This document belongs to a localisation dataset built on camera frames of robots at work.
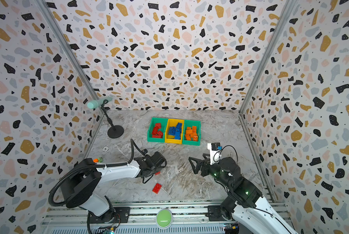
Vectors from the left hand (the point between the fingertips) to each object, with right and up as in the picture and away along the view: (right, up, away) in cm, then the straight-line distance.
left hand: (162, 167), depth 90 cm
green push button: (+3, -21, -17) cm, 27 cm away
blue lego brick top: (+9, +24, +16) cm, 31 cm away
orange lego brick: (+21, +22, +19) cm, 36 cm away
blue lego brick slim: (+4, +22, +14) cm, 26 cm away
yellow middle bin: (+4, +16, +11) cm, 20 cm away
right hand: (+20, +11, -22) cm, 31 cm away
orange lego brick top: (+16, +18, +15) cm, 29 cm away
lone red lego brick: (-2, -9, -9) cm, 13 cm away
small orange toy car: (-42, +4, +1) cm, 42 cm away
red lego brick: (-3, -3, -3) cm, 5 cm away
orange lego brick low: (+21, +16, +13) cm, 30 cm away
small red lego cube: (-7, +25, +23) cm, 35 cm away
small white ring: (-39, +10, +8) cm, 41 cm away
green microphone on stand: (-37, +21, +17) cm, 46 cm away
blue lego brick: (+8, +18, +14) cm, 24 cm away
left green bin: (-2, +27, +20) cm, 34 cm away
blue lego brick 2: (+6, +22, +16) cm, 28 cm away
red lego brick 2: (-8, +21, +17) cm, 28 cm away
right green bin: (+18, +27, +17) cm, 36 cm away
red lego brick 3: (-5, +20, +17) cm, 26 cm away
